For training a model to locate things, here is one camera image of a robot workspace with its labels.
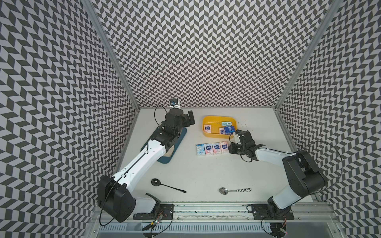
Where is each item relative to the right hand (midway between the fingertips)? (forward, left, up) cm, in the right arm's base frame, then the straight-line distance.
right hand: (228, 149), depth 94 cm
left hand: (+7, +27, +27) cm, 38 cm away
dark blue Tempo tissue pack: (+13, -2, +4) cm, 13 cm away
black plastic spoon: (-20, +42, +1) cm, 47 cm away
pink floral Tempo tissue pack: (+1, +3, +1) cm, 3 cm away
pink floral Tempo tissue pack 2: (+15, +13, +2) cm, 20 cm away
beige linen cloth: (-11, +33, +18) cm, 40 cm away
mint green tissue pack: (+18, 0, +4) cm, 18 cm away
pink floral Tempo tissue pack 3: (+13, +3, +2) cm, 14 cm away
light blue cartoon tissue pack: (-1, +18, +2) cm, 18 cm away
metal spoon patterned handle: (-25, +6, 0) cm, 25 cm away
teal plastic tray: (-6, +39, -1) cm, 40 cm away
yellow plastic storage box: (+23, +6, 0) cm, 24 cm away
